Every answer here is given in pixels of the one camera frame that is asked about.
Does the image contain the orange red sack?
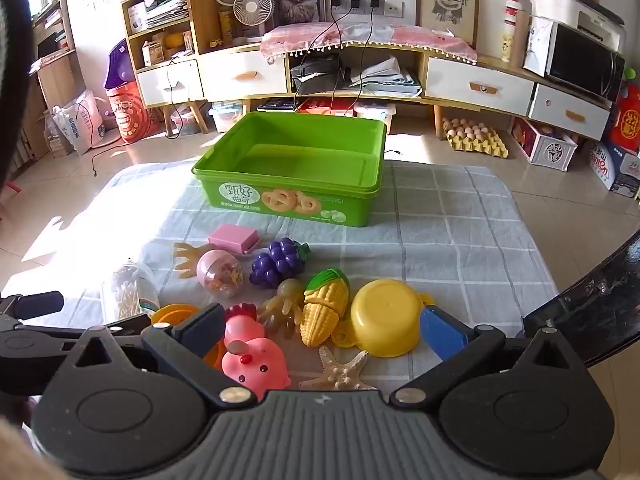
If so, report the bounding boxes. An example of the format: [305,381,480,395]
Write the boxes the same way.
[105,82,161,145]

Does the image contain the black charger cable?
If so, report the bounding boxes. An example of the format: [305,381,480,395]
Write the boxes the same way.
[352,10,377,111]
[292,7,346,106]

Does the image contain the green plastic storage box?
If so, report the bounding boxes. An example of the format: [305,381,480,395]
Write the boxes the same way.
[191,111,388,228]

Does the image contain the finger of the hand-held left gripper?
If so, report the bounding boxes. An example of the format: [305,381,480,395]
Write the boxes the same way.
[0,290,66,322]
[0,315,152,361]

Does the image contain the white plastic bag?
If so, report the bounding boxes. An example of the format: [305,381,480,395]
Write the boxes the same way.
[52,91,107,156]

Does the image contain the white printed cup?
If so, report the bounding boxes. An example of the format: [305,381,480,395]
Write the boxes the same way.
[501,21,518,63]

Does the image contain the white drawer wooden handle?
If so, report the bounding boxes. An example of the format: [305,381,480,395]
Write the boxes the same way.
[198,50,290,102]
[529,83,612,141]
[136,60,205,107]
[425,57,536,117]

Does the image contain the yellow green toy corn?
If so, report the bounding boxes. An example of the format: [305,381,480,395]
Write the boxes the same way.
[300,268,351,348]

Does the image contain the black bag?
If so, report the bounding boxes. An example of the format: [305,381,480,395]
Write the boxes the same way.
[290,55,341,95]

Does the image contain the purple toy grapes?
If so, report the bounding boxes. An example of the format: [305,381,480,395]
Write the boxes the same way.
[249,237,311,290]

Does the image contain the orange toy plate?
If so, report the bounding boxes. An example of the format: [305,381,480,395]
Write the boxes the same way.
[150,302,226,371]

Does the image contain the small pink box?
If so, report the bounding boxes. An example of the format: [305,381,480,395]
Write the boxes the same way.
[208,225,260,255]

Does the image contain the wooden desk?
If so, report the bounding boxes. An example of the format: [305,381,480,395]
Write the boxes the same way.
[30,0,81,106]

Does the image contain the small white desk fan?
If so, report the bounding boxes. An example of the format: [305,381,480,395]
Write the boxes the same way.
[233,0,275,26]

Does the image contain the yellow egg tray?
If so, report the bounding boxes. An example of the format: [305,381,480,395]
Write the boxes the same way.
[442,117,510,158]

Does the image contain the wooden shelf unit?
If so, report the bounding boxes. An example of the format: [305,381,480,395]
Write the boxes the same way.
[121,0,223,133]

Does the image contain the clear plastic storage box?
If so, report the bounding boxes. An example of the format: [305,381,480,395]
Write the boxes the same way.
[209,101,246,133]
[352,102,397,136]

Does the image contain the flat red box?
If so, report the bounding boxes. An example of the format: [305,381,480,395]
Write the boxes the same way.
[297,97,356,117]

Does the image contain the folded pale cloth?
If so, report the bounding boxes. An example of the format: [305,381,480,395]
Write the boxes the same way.
[348,57,423,97]

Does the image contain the wooden TV cabinet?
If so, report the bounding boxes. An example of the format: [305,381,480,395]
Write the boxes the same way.
[197,40,626,143]

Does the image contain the white plastic crate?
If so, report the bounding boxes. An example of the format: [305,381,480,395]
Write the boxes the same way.
[511,117,583,172]

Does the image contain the purple plastic stool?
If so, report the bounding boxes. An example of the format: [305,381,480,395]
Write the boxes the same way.
[102,39,138,90]

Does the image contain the pink rubber animal toy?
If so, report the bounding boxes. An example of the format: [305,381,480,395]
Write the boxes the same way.
[221,302,292,392]

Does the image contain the black white microwave oven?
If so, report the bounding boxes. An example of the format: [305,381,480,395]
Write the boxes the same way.
[545,22,626,106]

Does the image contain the yellow toy pot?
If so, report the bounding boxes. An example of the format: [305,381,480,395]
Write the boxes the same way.
[334,279,437,358]

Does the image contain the stack of documents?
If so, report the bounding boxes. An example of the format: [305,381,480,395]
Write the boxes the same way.
[127,0,190,31]

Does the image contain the red gift box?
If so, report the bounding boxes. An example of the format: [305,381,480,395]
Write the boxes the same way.
[607,82,640,156]

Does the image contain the white paper bag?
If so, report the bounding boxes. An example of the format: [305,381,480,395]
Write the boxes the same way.
[524,15,556,77]

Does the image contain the pink translucent capsule ball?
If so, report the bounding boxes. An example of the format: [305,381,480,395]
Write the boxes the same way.
[196,249,245,297]

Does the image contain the white blue carton box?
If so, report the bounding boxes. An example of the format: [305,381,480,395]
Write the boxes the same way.
[587,140,640,198]

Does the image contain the white kitchen appliance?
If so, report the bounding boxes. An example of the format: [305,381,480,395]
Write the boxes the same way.
[530,0,627,51]

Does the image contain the clear cotton swab jar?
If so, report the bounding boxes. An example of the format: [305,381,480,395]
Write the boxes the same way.
[101,259,162,322]

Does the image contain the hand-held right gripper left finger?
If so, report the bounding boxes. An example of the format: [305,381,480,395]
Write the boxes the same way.
[62,304,258,407]

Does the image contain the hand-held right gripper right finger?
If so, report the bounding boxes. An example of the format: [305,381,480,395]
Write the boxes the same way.
[390,305,583,408]

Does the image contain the framed cartoon portrait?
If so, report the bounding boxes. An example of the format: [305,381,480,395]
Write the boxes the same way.
[416,0,480,47]

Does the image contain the grey checked blanket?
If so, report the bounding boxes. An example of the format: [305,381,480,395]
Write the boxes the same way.
[0,157,563,396]

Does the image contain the beige fuzzy cloth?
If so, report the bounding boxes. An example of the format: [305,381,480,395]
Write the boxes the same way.
[0,417,63,480]

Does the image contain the beige starfish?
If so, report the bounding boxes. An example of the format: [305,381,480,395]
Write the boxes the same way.
[299,346,379,392]

